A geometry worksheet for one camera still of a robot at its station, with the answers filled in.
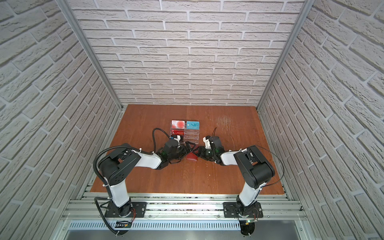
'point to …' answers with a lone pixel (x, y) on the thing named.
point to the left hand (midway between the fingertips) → (194, 146)
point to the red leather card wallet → (192, 156)
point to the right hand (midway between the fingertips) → (194, 152)
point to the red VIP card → (177, 132)
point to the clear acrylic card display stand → (188, 130)
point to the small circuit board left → (123, 224)
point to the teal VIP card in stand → (193, 125)
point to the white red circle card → (176, 124)
